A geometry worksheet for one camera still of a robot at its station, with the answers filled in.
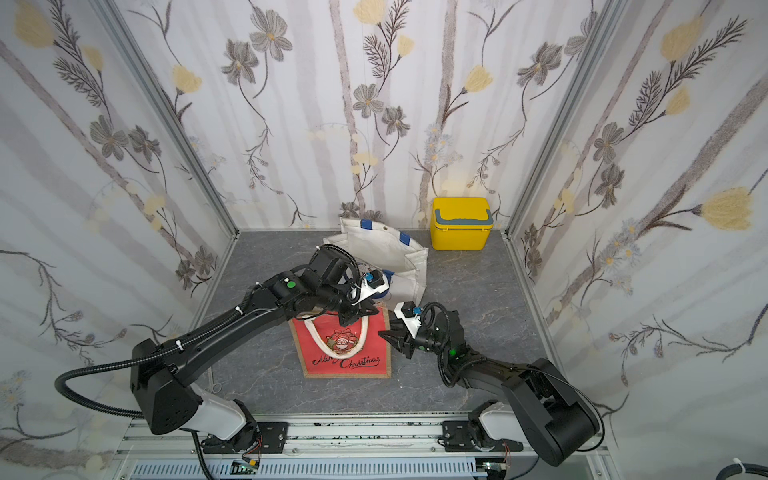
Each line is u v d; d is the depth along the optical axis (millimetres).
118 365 387
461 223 1045
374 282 616
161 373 447
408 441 744
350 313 642
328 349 728
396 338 737
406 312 699
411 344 720
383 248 983
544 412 430
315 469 702
